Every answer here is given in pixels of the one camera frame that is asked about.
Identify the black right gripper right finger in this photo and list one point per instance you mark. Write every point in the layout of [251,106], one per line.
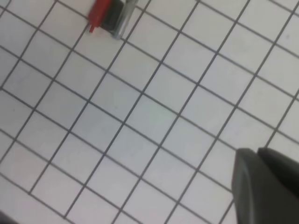
[285,169]

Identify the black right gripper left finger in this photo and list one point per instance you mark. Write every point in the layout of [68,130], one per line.
[259,197]

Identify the red ballpoint pen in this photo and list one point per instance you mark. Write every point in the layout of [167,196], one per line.
[98,13]

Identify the white marker black cap centre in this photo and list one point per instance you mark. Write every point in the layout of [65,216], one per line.
[117,17]

